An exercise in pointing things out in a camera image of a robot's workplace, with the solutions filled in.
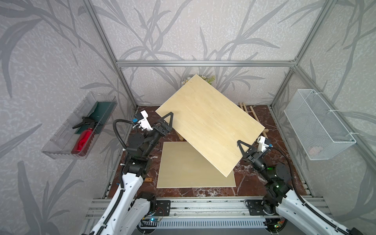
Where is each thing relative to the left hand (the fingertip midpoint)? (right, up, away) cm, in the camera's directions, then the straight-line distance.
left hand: (170, 117), depth 65 cm
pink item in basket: (+70, -17, +7) cm, 72 cm away
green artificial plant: (+21, +27, +41) cm, 54 cm away
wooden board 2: (+3, -30, +22) cm, 37 cm away
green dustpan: (-34, +2, +6) cm, 35 cm away
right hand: (+30, -11, -1) cm, 32 cm away
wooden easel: (+4, -9, +2) cm, 11 cm away
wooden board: (+19, -3, +3) cm, 19 cm away
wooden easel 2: (+49, +10, +55) cm, 74 cm away
